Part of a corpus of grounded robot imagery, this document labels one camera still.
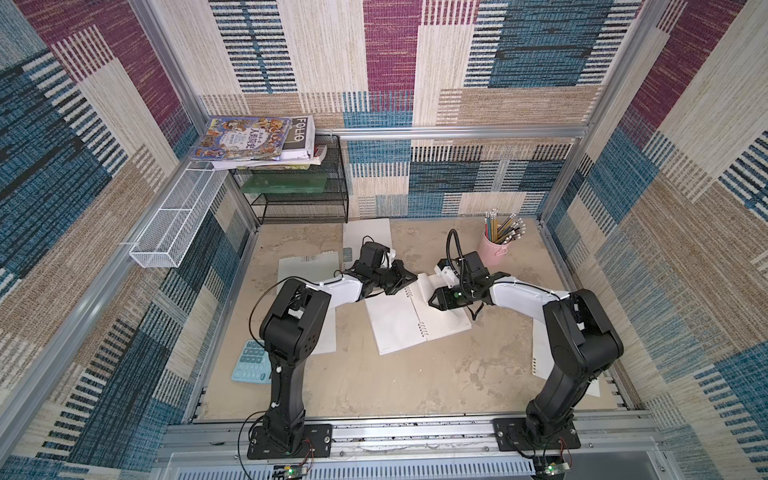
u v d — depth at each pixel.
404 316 0.94
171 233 0.72
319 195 1.18
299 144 0.80
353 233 1.17
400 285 0.87
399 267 0.87
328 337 0.89
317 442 0.73
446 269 0.87
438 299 0.87
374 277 0.81
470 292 0.71
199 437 0.77
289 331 0.53
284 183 0.98
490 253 1.02
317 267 1.07
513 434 0.73
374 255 0.79
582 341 0.48
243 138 0.81
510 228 0.97
